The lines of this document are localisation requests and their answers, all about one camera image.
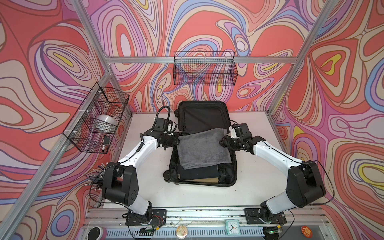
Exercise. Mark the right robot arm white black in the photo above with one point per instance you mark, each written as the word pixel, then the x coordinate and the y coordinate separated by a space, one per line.
pixel 304 181

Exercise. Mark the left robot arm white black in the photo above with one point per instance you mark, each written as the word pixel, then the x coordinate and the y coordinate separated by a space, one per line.
pixel 120 180

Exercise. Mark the black t-shirt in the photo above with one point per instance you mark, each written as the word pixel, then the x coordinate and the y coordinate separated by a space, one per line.
pixel 198 173

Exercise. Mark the red pen cup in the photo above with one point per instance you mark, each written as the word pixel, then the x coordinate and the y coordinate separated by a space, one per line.
pixel 96 177

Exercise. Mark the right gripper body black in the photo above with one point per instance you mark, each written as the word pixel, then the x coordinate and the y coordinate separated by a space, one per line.
pixel 233 143

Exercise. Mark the black suitcase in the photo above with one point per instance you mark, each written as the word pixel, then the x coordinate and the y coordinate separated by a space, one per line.
pixel 198 116

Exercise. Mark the black round speaker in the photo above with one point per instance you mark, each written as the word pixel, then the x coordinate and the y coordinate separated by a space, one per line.
pixel 96 233

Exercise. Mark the small teal clock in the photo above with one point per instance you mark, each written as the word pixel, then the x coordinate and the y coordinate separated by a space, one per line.
pixel 232 228

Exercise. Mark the round beige badge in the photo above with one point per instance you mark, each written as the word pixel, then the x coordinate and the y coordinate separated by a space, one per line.
pixel 181 232

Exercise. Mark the small black device in basket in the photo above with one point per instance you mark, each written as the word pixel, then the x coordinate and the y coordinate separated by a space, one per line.
pixel 106 141

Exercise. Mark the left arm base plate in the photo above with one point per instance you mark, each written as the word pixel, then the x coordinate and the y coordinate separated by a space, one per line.
pixel 153 218

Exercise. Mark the black wire basket left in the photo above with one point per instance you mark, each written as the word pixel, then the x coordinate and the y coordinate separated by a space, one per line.
pixel 84 131

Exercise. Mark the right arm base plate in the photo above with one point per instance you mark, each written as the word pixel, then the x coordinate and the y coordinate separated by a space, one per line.
pixel 255 215

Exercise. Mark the black wire basket back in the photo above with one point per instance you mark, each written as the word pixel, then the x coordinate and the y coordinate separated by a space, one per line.
pixel 205 68

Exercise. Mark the round orange sticker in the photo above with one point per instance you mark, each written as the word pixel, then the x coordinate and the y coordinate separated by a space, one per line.
pixel 307 232

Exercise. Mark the black wire basket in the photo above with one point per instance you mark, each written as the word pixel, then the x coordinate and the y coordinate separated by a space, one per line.
pixel 205 68
pixel 84 131

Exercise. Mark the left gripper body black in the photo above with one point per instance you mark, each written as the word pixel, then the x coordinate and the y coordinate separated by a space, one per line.
pixel 170 140

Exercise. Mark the khaki shorts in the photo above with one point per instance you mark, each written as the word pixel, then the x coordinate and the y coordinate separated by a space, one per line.
pixel 205 181

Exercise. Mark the grey towel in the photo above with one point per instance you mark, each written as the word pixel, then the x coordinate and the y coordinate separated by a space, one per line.
pixel 203 149

